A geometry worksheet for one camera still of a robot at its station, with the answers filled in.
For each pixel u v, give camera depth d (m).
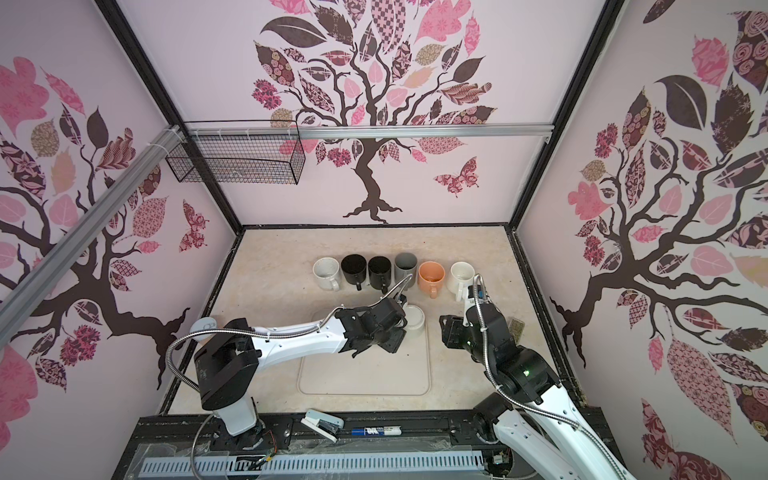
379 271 1.00
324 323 0.56
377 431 0.73
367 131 0.93
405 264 0.98
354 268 1.00
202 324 0.87
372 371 0.83
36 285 0.52
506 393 0.46
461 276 1.02
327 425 0.74
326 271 1.01
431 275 1.00
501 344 0.50
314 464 0.70
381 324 0.64
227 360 0.49
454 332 0.62
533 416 0.46
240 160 1.22
